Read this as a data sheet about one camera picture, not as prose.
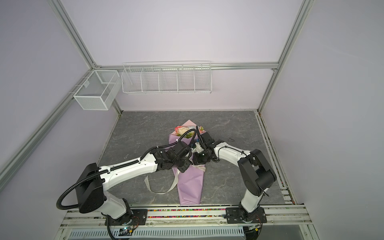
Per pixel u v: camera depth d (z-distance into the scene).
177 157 0.61
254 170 0.48
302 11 0.71
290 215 0.76
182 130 0.99
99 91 0.97
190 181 0.82
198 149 0.81
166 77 1.02
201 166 0.87
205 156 0.77
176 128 1.05
